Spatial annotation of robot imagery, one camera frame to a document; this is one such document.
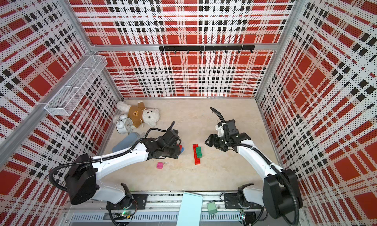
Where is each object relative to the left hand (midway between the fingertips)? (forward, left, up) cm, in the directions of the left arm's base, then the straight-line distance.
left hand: (179, 151), depth 83 cm
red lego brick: (+4, -9, -6) cm, 12 cm away
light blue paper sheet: (-27, -7, -5) cm, 29 cm away
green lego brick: (+2, -12, -6) cm, 13 cm away
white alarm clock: (+18, +37, +2) cm, 41 cm away
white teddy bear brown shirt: (+28, +31, -1) cm, 42 cm away
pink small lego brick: (-6, +12, -6) cm, 14 cm away
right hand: (+3, -18, +3) cm, 19 cm away
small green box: (-26, -17, -8) cm, 32 cm away
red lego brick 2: (-3, -10, -6) cm, 12 cm away
